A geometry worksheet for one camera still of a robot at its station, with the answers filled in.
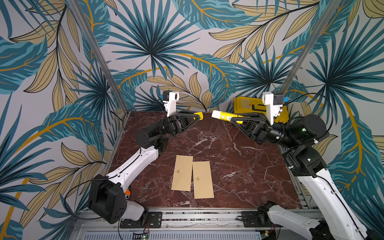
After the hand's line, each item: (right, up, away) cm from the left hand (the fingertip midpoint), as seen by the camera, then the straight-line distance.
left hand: (199, 121), depth 47 cm
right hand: (+9, 0, -3) cm, 10 cm away
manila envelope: (+3, -33, +40) cm, 52 cm away
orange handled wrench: (-37, -38, +33) cm, 63 cm away
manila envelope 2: (-9, -33, +40) cm, 52 cm away
